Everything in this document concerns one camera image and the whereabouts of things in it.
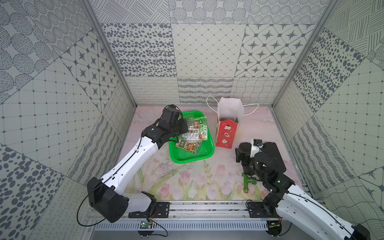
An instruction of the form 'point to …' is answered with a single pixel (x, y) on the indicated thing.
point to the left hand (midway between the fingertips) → (187, 121)
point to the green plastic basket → (207, 148)
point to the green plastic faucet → (247, 180)
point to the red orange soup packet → (194, 147)
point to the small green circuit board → (145, 225)
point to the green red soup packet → (198, 129)
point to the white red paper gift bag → (230, 112)
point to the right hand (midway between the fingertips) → (244, 150)
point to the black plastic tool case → (269, 156)
